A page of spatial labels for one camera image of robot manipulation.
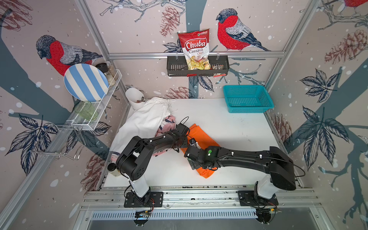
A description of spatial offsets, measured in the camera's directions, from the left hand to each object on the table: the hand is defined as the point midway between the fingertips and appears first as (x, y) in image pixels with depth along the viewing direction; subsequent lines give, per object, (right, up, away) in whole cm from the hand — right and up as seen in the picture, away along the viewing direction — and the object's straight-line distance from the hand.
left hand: (185, 141), depth 94 cm
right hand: (+7, -7, -13) cm, 16 cm away
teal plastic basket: (+54, +31, +28) cm, 68 cm away
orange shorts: (+13, 0, -1) cm, 13 cm away
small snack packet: (+21, +49, -4) cm, 54 cm away
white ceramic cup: (-40, +31, +17) cm, 53 cm away
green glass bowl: (-50, +21, -24) cm, 59 cm away
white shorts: (-30, +12, +6) cm, 32 cm away
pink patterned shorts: (-13, +11, +6) cm, 18 cm away
